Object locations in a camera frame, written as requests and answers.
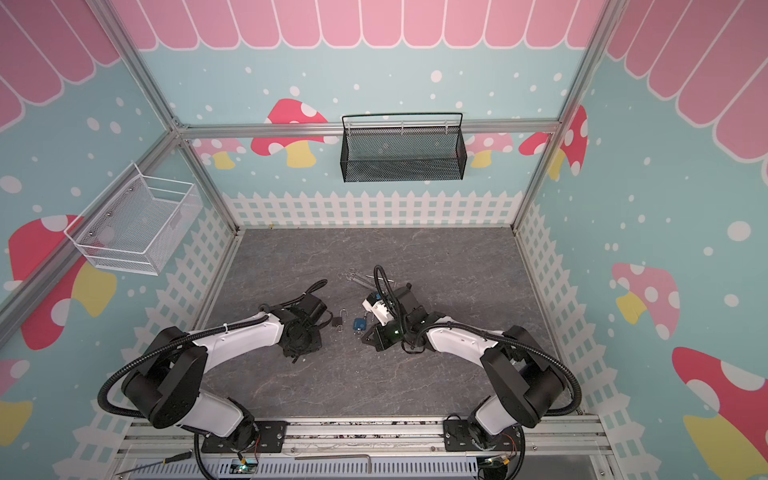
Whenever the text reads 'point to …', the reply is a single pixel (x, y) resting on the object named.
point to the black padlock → (337, 321)
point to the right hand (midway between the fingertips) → (363, 339)
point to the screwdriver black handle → (166, 460)
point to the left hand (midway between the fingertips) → (311, 352)
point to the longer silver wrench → (350, 276)
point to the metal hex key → (379, 278)
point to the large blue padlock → (360, 323)
